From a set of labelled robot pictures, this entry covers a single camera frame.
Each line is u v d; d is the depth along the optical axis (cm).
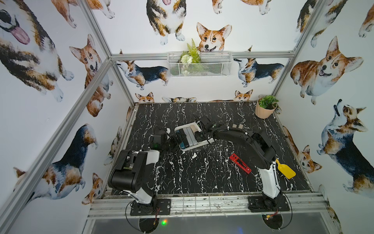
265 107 103
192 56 82
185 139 96
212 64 92
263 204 67
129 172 47
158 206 73
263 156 53
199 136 86
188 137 97
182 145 94
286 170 85
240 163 88
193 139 93
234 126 103
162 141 77
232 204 76
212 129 72
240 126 104
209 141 85
